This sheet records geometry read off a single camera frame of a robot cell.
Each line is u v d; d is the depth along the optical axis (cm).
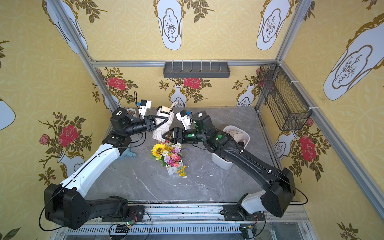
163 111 67
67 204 40
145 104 66
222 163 78
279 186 39
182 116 64
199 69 92
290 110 73
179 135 59
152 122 64
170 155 76
